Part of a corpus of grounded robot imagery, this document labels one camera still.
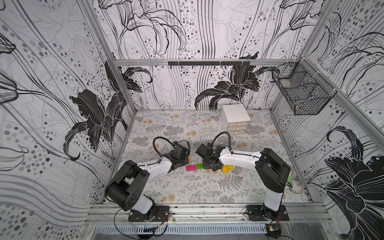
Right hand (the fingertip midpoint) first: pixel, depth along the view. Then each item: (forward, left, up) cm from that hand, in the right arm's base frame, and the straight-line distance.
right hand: (208, 163), depth 91 cm
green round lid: (-11, -43, +4) cm, 45 cm away
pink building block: (-3, +11, +2) cm, 11 cm away
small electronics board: (-33, -30, -1) cm, 45 cm away
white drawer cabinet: (+25, -18, +14) cm, 33 cm away
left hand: (+1, +14, 0) cm, 14 cm away
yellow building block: (-4, -10, +2) cm, 11 cm away
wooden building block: (+2, +12, +1) cm, 12 cm away
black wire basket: (+34, -60, +29) cm, 74 cm away
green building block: (-2, +6, +1) cm, 6 cm away
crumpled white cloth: (-14, -47, +3) cm, 49 cm away
